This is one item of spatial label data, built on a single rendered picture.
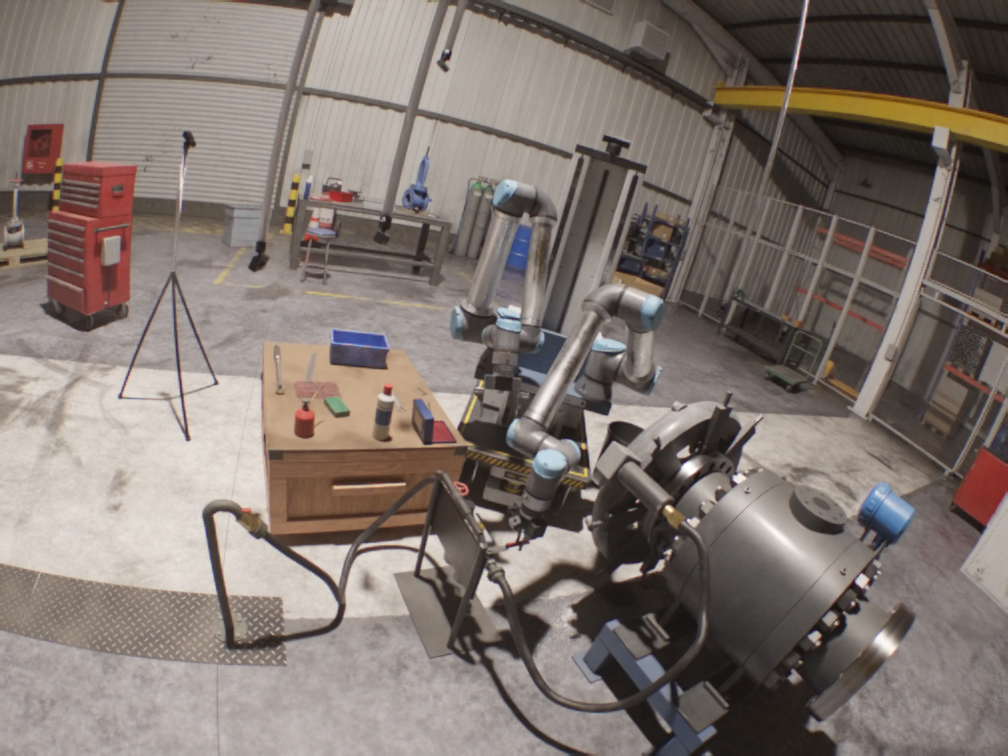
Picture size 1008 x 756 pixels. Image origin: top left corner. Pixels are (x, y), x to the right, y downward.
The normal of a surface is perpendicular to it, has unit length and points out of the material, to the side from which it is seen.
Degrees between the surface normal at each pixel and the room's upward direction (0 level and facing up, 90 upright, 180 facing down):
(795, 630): 72
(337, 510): 90
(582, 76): 90
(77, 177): 90
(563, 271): 90
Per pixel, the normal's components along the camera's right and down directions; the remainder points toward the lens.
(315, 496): 0.44, 0.45
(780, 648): -0.83, -0.11
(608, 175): -0.11, 0.36
